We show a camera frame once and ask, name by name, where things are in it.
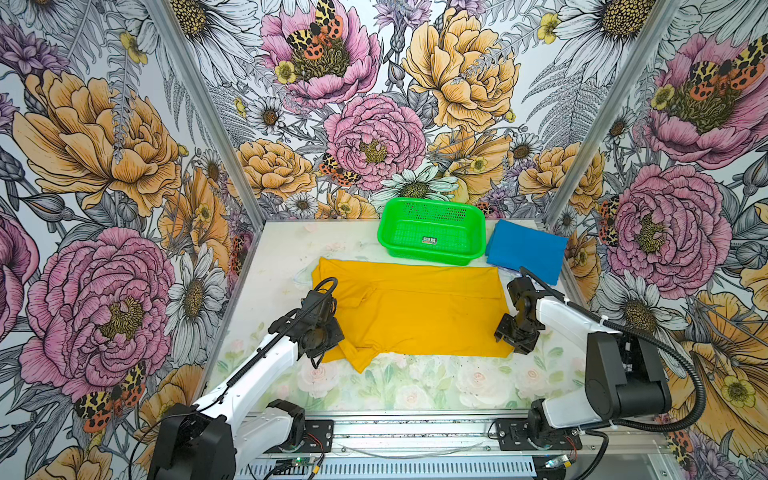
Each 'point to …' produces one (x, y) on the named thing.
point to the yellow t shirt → (432, 311)
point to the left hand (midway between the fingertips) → (335, 346)
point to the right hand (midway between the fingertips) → (505, 351)
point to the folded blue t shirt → (514, 246)
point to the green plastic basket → (432, 231)
